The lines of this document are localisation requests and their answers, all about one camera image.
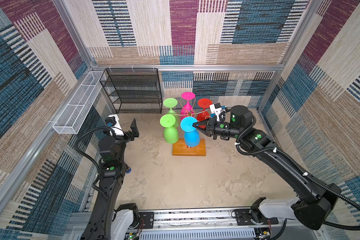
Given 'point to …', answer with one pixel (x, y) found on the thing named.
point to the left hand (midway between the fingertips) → (124, 117)
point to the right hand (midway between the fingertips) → (192, 129)
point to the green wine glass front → (171, 133)
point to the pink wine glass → (187, 110)
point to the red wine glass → (203, 115)
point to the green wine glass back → (171, 103)
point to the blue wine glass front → (191, 134)
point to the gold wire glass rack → (190, 113)
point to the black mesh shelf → (134, 90)
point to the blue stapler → (128, 172)
